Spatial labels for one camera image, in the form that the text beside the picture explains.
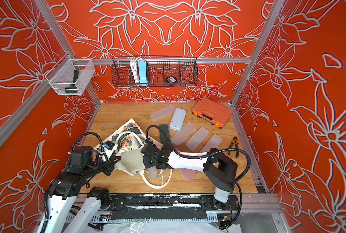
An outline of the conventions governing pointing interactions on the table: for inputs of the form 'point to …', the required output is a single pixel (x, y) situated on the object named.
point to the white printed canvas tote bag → (129, 140)
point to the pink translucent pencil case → (188, 174)
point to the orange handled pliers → (236, 142)
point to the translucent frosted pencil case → (185, 131)
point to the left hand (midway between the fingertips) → (118, 155)
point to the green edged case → (165, 137)
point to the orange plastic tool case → (216, 114)
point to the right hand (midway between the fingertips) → (144, 158)
